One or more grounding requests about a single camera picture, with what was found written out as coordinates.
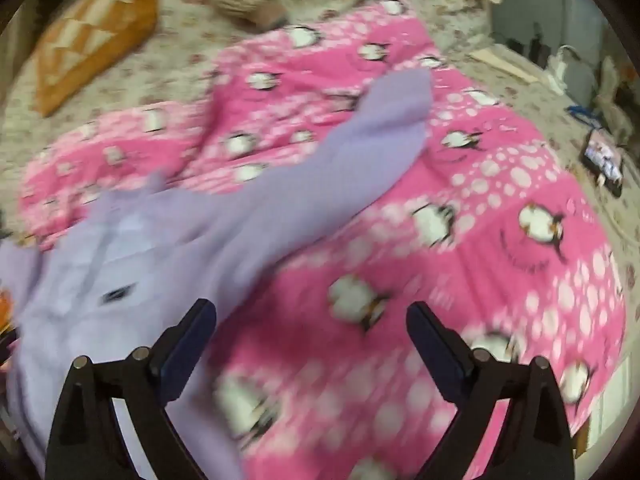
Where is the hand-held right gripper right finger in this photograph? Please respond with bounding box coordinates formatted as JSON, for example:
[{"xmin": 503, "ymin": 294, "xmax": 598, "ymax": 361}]
[{"xmin": 405, "ymin": 302, "xmax": 576, "ymax": 480}]

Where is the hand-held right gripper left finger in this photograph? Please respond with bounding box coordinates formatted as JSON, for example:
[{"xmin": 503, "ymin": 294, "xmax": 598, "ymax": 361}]
[{"xmin": 44, "ymin": 298, "xmax": 218, "ymax": 480}]

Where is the lilac garment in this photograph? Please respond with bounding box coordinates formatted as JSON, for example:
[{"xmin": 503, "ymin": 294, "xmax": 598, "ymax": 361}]
[{"xmin": 0, "ymin": 68, "xmax": 434, "ymax": 480}]

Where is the pink penguin print blanket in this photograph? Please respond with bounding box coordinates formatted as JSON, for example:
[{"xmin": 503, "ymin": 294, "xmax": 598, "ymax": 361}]
[{"xmin": 19, "ymin": 0, "xmax": 628, "ymax": 480}]

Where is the orange printed cloth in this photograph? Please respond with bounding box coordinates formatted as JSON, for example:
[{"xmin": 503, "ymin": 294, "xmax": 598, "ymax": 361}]
[{"xmin": 0, "ymin": 285, "xmax": 16, "ymax": 341}]

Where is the smartphone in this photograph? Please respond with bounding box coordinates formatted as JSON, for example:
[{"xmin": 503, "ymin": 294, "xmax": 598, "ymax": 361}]
[{"xmin": 580, "ymin": 130, "xmax": 626, "ymax": 198}]

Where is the floral bed sheet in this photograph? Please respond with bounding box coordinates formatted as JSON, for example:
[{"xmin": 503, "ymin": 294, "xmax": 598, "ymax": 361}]
[{"xmin": 0, "ymin": 0, "xmax": 640, "ymax": 461}]

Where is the wooden board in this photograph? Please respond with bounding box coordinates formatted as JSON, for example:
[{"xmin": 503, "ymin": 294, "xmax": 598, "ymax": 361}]
[{"xmin": 469, "ymin": 46, "xmax": 542, "ymax": 84}]

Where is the orange patterned cushion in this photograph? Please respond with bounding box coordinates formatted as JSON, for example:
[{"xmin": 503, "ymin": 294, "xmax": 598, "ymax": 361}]
[{"xmin": 33, "ymin": 0, "xmax": 162, "ymax": 118}]

